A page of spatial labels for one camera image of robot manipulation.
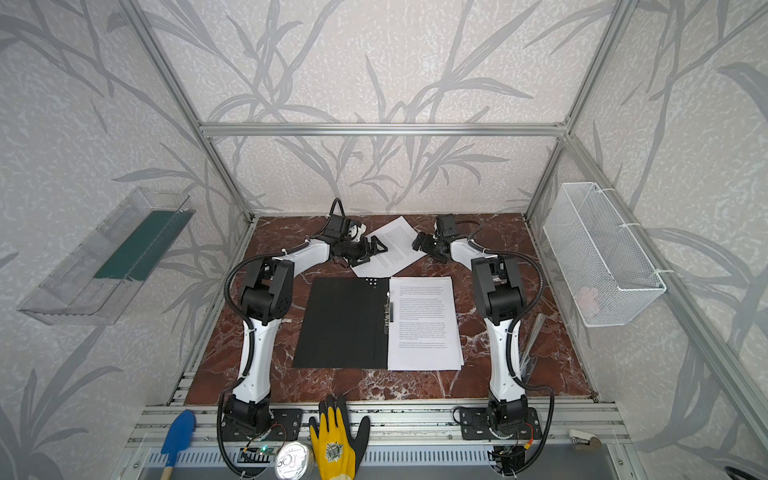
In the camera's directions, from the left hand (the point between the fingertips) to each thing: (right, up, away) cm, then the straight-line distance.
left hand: (383, 244), depth 103 cm
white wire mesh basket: (+50, -6, -42) cm, 65 cm away
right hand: (+14, +2, +5) cm, 15 cm away
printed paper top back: (+13, -27, -14) cm, 33 cm away
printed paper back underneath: (+5, +3, +12) cm, 13 cm away
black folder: (-11, -25, -12) cm, 29 cm away
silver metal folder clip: (+2, -21, -10) cm, 24 cm away
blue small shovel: (-48, -47, -31) cm, 74 cm away
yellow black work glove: (-8, -48, -34) cm, 59 cm away
